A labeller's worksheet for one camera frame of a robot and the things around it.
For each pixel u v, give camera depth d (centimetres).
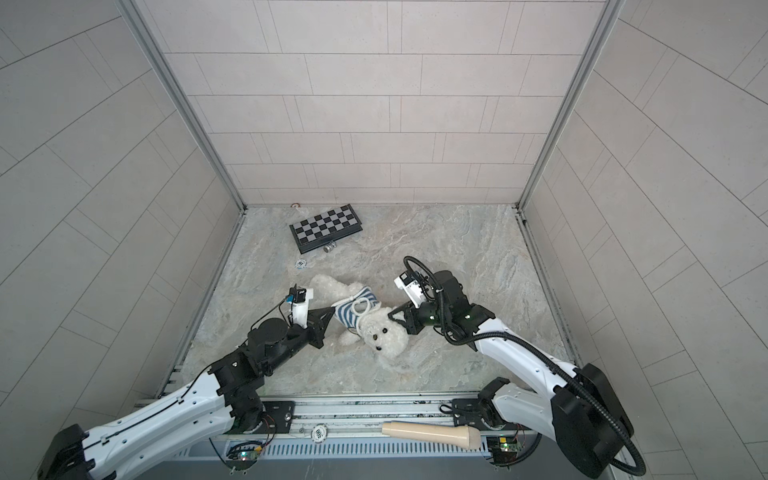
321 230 105
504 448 68
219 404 52
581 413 39
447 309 61
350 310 72
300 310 64
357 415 72
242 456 64
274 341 55
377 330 71
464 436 66
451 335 60
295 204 120
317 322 65
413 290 69
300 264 99
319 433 69
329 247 102
